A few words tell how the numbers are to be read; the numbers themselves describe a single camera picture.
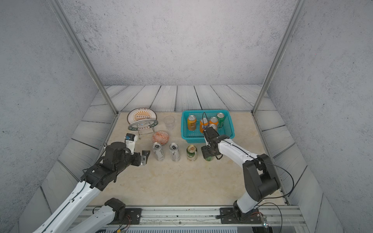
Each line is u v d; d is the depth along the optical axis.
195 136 1.05
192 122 1.02
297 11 0.71
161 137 1.03
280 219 0.71
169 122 1.11
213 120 1.01
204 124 1.01
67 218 0.42
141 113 0.99
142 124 0.96
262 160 0.46
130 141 0.64
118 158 0.56
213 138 0.66
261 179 0.45
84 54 0.87
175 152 0.83
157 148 0.85
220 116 1.03
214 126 0.99
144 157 0.67
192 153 0.86
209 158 0.91
